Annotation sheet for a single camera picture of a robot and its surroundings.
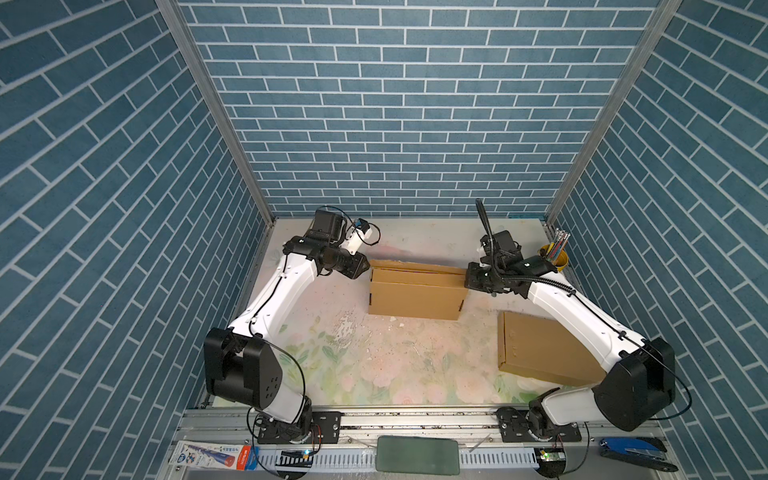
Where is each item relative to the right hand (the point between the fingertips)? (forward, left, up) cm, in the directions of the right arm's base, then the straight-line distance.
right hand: (462, 277), depth 83 cm
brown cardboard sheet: (-5, +12, -1) cm, 13 cm away
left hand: (+1, +28, +4) cm, 28 cm away
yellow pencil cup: (+15, -34, -8) cm, 38 cm away
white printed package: (-45, +58, -15) cm, 75 cm away
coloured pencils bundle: (+17, -32, -3) cm, 36 cm away
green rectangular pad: (-41, +10, -17) cm, 45 cm away
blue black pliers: (-35, -43, -16) cm, 58 cm away
